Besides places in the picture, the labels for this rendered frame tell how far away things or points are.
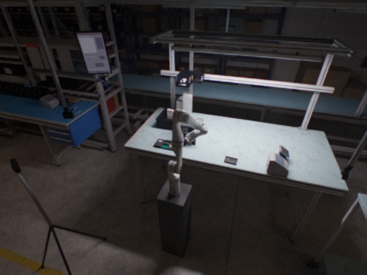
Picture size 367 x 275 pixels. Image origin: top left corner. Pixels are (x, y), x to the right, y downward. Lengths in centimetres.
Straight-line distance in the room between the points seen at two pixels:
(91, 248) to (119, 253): 32
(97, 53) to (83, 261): 227
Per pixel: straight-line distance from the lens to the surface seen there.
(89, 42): 278
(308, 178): 207
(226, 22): 348
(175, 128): 156
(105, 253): 268
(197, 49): 197
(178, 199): 184
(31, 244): 308
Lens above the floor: 228
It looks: 35 degrees down
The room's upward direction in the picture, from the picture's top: straight up
